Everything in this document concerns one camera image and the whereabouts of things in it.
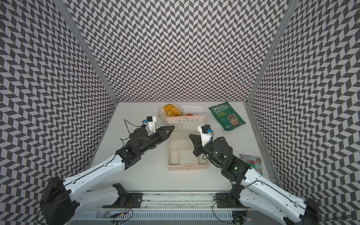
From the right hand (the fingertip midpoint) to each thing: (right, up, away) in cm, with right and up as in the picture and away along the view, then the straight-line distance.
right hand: (190, 138), depth 68 cm
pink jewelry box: (-5, -13, +15) cm, 20 cm away
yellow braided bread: (-14, +14, +40) cm, 45 cm away
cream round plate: (-21, +11, +42) cm, 48 cm away
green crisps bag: (+29, +10, +37) cm, 48 cm away
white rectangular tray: (-1, +15, +45) cm, 47 cm away
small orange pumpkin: (0, +12, +37) cm, 39 cm away
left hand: (-9, +4, +4) cm, 10 cm away
